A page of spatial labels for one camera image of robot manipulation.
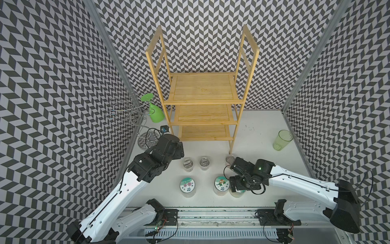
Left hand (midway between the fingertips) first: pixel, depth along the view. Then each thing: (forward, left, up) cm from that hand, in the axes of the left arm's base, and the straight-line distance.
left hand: (173, 147), depth 70 cm
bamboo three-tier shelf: (+20, -14, +7) cm, 26 cm away
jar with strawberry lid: (-13, -23, -17) cm, 31 cm away
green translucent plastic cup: (+13, -61, -13) cm, 64 cm away
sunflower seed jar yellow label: (-16, -31, -19) cm, 40 cm away
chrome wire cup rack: (+48, +40, -26) cm, 67 cm away
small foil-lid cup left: (0, -5, -18) cm, 18 cm away
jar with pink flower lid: (-13, -6, -16) cm, 22 cm away
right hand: (-14, -32, -17) cm, 39 cm away
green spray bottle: (+22, +13, -2) cm, 26 cm away
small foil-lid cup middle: (0, -14, -18) cm, 23 cm away
